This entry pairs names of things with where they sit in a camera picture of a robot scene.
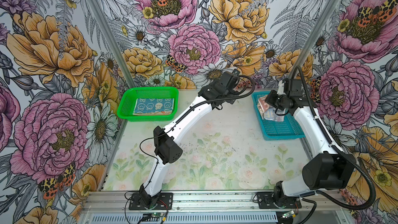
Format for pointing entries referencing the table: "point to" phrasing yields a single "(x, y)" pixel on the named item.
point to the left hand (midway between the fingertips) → (223, 91)
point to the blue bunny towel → (153, 106)
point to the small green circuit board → (156, 214)
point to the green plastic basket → (126, 107)
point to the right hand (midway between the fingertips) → (266, 102)
